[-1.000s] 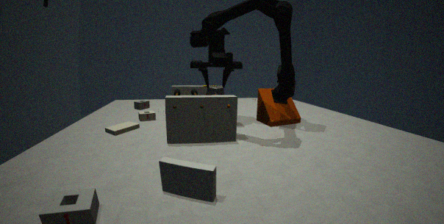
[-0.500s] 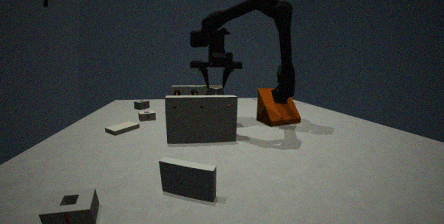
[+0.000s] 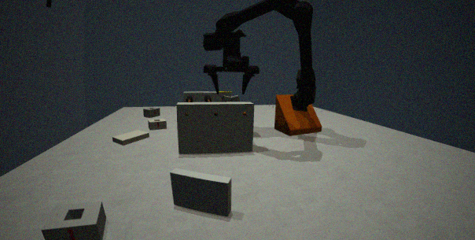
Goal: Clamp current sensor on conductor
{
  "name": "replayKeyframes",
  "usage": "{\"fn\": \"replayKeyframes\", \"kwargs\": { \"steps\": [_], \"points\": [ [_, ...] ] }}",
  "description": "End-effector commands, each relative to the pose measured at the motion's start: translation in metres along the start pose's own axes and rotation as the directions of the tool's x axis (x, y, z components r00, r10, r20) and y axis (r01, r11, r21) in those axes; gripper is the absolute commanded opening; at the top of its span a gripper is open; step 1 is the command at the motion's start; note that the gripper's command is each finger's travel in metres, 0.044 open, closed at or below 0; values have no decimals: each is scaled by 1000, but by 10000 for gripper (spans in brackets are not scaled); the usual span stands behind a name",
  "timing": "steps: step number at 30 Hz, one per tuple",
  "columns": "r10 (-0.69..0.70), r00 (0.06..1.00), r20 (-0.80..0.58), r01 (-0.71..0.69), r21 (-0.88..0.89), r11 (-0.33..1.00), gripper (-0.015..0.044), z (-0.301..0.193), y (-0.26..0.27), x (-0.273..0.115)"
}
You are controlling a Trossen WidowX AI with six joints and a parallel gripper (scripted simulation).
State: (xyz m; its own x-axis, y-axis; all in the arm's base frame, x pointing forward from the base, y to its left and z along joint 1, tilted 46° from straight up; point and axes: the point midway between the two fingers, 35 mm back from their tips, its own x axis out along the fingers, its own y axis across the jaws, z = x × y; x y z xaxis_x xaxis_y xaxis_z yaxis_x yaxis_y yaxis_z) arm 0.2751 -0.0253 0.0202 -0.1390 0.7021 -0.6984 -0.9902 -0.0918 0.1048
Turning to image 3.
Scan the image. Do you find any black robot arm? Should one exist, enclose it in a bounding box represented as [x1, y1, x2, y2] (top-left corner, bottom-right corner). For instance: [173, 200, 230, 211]
[203, 0, 316, 112]

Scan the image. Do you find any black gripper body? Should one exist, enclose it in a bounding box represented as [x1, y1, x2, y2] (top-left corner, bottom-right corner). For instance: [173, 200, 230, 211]
[204, 49, 260, 75]

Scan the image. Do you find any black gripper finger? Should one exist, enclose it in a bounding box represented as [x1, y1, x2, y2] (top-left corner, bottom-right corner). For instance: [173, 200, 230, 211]
[242, 74, 254, 94]
[208, 74, 219, 94]

